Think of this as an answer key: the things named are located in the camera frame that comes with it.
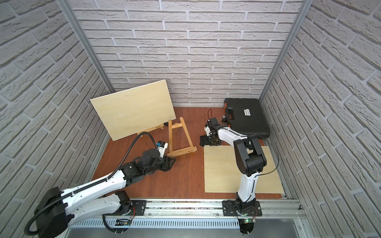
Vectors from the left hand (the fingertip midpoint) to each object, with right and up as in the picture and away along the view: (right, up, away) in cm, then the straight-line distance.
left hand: (173, 157), depth 80 cm
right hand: (+20, +5, +17) cm, 27 cm away
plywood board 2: (+28, -11, +5) cm, 31 cm away
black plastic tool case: (+51, +22, +23) cm, 60 cm away
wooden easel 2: (+9, +2, +10) cm, 14 cm away
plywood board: (-29, +26, +10) cm, 40 cm away
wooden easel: (-2, +16, +2) cm, 17 cm away
